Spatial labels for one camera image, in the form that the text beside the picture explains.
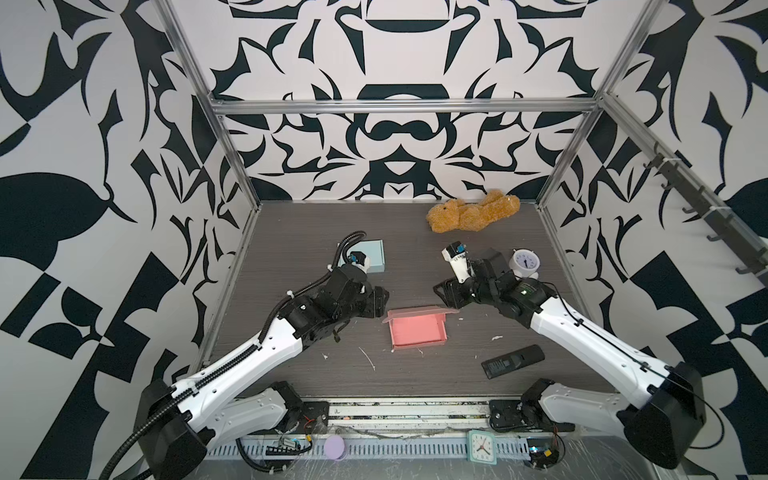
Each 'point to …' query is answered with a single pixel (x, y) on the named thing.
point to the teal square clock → (482, 447)
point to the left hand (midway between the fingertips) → (381, 289)
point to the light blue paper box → (373, 250)
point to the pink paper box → (418, 327)
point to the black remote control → (512, 361)
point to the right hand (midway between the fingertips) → (442, 283)
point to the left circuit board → (288, 446)
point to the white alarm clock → (525, 263)
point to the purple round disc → (335, 447)
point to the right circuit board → (545, 452)
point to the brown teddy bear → (452, 215)
